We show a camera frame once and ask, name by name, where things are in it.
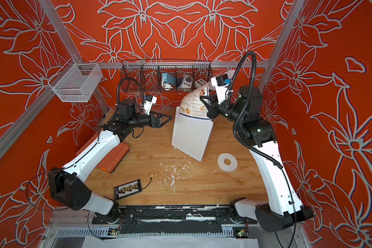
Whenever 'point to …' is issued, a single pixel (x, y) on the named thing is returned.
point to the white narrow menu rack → (190, 135)
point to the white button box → (199, 82)
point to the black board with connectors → (127, 189)
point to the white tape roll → (228, 168)
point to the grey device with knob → (187, 81)
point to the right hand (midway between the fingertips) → (197, 96)
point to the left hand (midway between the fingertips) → (167, 115)
